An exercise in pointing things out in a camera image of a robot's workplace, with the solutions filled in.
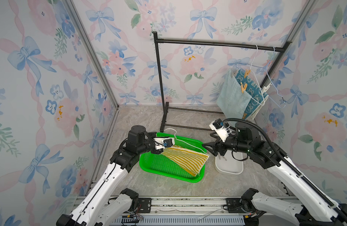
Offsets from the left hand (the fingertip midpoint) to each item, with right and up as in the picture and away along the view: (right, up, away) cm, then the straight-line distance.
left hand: (166, 134), depth 71 cm
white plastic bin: (+42, -22, +18) cm, 50 cm away
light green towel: (+41, +19, +19) cm, 49 cm away
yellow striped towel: (+13, -16, +10) cm, 23 cm away
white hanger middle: (+65, +38, +34) cm, 83 cm away
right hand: (+20, -1, -5) cm, 21 cm away
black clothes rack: (-4, +13, +39) cm, 41 cm away
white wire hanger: (+8, -3, -4) cm, 10 cm away
